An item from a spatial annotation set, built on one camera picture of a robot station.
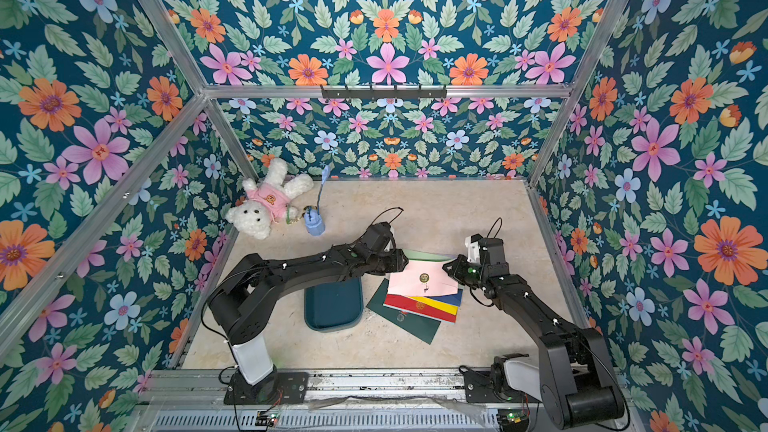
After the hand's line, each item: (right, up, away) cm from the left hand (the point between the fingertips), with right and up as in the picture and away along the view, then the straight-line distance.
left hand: (409, 260), depth 89 cm
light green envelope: (+6, 0, +8) cm, 10 cm away
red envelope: (+2, -13, -3) cm, 14 cm away
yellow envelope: (+10, -13, -3) cm, 17 cm away
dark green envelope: (+4, -19, -4) cm, 20 cm away
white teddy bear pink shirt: (-50, +17, +14) cm, 55 cm away
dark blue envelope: (+13, -12, -1) cm, 18 cm away
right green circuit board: (+25, -36, -18) cm, 47 cm away
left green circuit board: (-35, -35, -18) cm, 53 cm away
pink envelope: (+5, -5, -3) cm, 7 cm away
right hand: (+10, -1, -3) cm, 11 cm away
